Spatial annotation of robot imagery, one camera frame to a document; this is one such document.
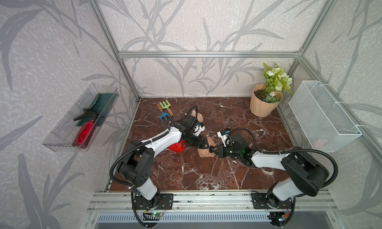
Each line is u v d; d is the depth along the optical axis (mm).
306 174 443
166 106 1151
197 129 764
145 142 482
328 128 608
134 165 450
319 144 710
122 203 755
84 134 585
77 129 622
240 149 691
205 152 816
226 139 787
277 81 884
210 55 971
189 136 691
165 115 1085
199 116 978
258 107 987
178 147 820
